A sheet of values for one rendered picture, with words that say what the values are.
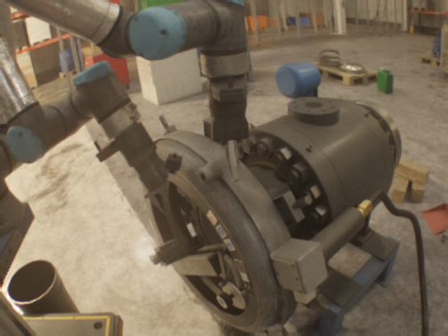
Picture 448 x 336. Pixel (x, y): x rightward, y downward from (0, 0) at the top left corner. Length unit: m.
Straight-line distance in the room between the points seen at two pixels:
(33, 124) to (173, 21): 0.35
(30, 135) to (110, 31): 0.25
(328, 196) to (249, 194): 0.34
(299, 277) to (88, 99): 0.59
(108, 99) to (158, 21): 0.25
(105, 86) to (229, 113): 0.26
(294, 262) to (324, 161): 0.46
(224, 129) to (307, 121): 0.58
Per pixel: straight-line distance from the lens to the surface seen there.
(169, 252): 1.20
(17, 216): 0.96
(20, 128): 0.67
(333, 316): 1.36
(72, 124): 0.74
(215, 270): 0.97
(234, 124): 0.66
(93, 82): 0.68
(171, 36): 0.48
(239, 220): 0.78
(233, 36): 0.59
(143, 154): 0.69
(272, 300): 0.88
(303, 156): 1.05
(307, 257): 0.73
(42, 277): 1.85
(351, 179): 1.16
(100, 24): 0.58
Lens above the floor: 1.34
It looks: 29 degrees down
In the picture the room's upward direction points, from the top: 8 degrees counter-clockwise
